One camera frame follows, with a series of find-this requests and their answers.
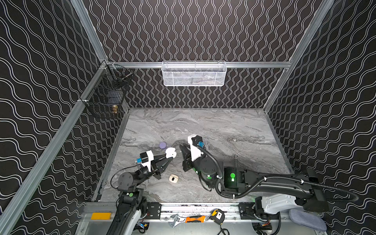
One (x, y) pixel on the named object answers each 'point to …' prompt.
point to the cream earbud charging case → (173, 178)
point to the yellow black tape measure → (218, 216)
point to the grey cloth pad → (310, 219)
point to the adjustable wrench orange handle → (175, 221)
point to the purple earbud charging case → (162, 145)
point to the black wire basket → (105, 95)
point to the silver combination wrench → (236, 156)
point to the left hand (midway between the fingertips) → (173, 158)
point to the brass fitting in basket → (115, 108)
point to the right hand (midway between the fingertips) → (181, 146)
